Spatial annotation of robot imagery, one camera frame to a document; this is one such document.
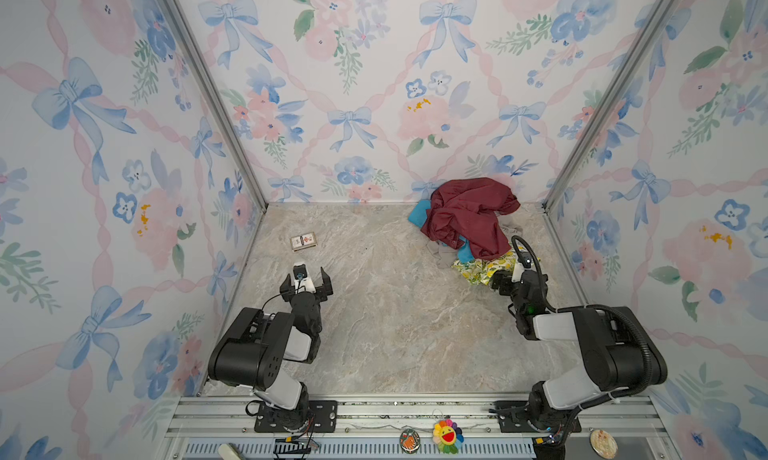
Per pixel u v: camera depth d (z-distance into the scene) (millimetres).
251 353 451
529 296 728
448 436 704
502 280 859
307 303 689
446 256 1034
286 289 796
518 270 830
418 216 1165
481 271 927
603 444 702
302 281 750
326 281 838
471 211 1008
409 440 705
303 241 1065
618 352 463
